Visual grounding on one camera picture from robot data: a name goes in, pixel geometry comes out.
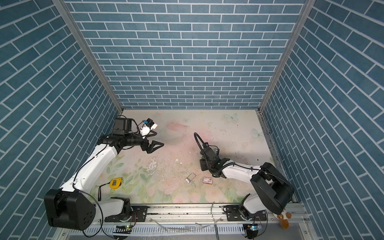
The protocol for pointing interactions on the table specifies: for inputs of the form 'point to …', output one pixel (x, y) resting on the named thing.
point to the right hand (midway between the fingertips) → (202, 159)
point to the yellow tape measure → (115, 183)
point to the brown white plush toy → (284, 222)
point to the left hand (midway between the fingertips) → (158, 138)
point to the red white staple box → (207, 180)
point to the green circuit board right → (252, 230)
